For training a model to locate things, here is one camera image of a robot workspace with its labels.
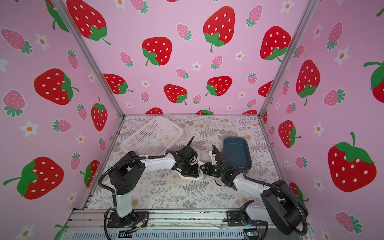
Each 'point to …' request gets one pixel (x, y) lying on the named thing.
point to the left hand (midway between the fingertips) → (200, 176)
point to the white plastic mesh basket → (154, 138)
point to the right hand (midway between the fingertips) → (198, 167)
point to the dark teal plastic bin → (238, 150)
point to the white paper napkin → (200, 176)
